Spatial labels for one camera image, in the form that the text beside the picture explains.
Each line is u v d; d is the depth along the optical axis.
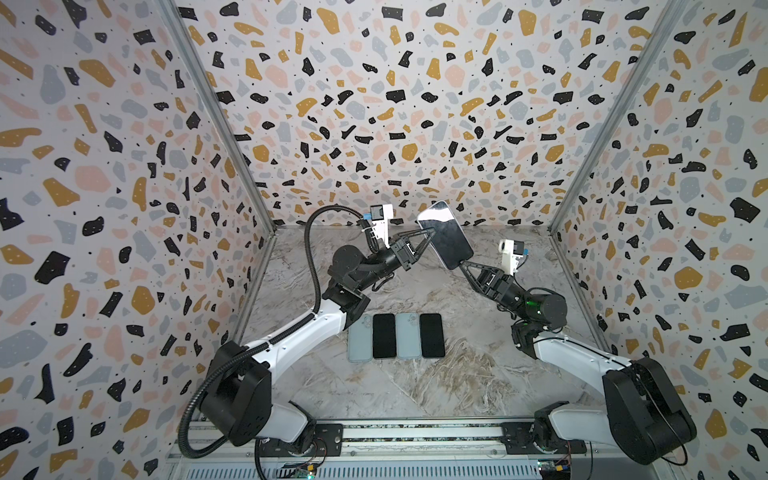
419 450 0.73
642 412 0.42
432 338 0.92
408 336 0.92
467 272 0.64
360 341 0.91
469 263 0.65
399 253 0.58
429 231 0.63
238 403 0.41
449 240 0.64
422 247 0.63
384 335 0.93
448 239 0.64
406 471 0.70
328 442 0.73
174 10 0.69
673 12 0.71
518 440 0.73
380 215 0.60
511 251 0.65
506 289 0.62
